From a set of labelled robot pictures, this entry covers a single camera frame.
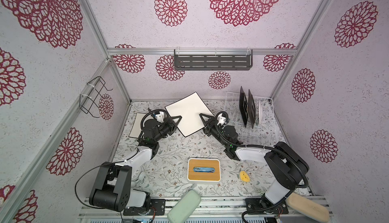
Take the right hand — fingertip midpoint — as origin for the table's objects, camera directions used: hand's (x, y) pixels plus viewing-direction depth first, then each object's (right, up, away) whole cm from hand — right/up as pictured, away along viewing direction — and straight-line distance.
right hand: (199, 115), depth 78 cm
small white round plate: (+40, +2, +19) cm, 44 cm away
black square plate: (+32, +4, +14) cm, 35 cm away
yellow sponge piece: (+24, -33, +4) cm, 41 cm away
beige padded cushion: (+52, -44, -8) cm, 68 cm away
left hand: (-10, -2, +4) cm, 11 cm away
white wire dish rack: (+47, -10, +25) cm, 54 cm away
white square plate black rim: (-5, +4, +9) cm, 11 cm away
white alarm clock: (-33, -36, +2) cm, 49 cm away
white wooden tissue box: (+2, -31, +6) cm, 32 cm away
